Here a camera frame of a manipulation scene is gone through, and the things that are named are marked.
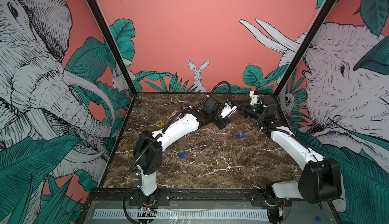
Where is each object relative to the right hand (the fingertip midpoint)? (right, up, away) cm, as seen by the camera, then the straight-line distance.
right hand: (230, 100), depth 78 cm
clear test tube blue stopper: (-26, -32, +10) cm, 43 cm away
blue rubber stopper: (+10, -22, +18) cm, 31 cm away
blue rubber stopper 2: (+12, -23, +18) cm, 32 cm away
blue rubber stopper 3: (+13, -21, +21) cm, 32 cm away
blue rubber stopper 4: (+39, -56, -9) cm, 69 cm away
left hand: (+1, -10, +2) cm, 10 cm away
